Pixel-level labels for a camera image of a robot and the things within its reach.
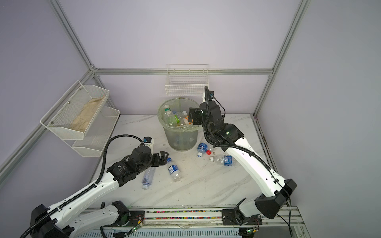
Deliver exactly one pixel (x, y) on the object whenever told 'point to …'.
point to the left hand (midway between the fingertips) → (160, 156)
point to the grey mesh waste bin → (181, 141)
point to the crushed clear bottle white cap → (148, 177)
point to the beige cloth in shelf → (83, 119)
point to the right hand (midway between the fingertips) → (195, 110)
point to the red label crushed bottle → (208, 152)
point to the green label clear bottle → (169, 116)
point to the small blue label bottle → (173, 170)
